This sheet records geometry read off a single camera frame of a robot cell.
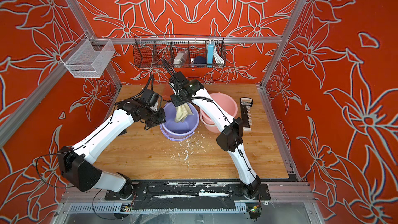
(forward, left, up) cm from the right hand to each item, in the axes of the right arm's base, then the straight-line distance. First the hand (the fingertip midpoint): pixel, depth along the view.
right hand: (173, 99), depth 83 cm
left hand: (-11, +2, -3) cm, 11 cm away
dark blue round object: (+26, -14, +6) cm, 31 cm away
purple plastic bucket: (-17, -4, -4) cm, 18 cm away
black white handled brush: (+14, -47, -21) cm, 53 cm away
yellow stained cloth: (-6, -5, -3) cm, 8 cm away
